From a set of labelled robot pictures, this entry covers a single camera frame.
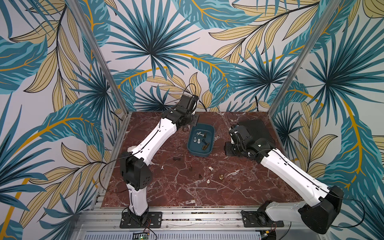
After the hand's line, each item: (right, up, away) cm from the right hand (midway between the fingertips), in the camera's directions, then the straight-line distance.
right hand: (227, 147), depth 78 cm
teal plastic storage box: (-12, +3, +24) cm, 27 cm away
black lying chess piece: (-28, -9, +17) cm, 34 cm away
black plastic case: (+29, +9, +30) cm, 43 cm away
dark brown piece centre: (-19, -14, +13) cm, 27 cm away
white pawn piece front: (-9, -21, +8) cm, 24 cm away
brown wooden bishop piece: (-10, -2, +22) cm, 24 cm away
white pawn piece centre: (-7, -14, +13) cm, 20 cm away
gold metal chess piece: (-2, -18, +8) cm, 20 cm away
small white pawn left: (-36, -14, +12) cm, 41 cm away
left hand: (-18, +16, +5) cm, 24 cm away
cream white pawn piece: (-16, +2, +23) cm, 29 cm away
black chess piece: (-10, 0, +25) cm, 26 cm away
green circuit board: (-42, -42, -6) cm, 60 cm away
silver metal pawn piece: (-13, +6, +28) cm, 32 cm away
